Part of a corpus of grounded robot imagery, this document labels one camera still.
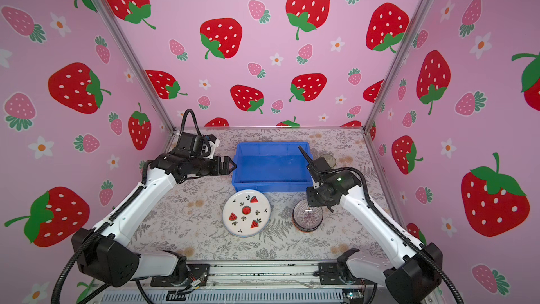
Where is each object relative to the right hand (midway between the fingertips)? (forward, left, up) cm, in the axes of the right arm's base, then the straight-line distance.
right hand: (311, 198), depth 77 cm
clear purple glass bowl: (-5, +2, -8) cm, 9 cm away
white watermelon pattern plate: (-4, +26, -11) cm, 29 cm away
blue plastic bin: (+23, +19, -14) cm, 33 cm away
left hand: (+6, +33, +8) cm, 34 cm away
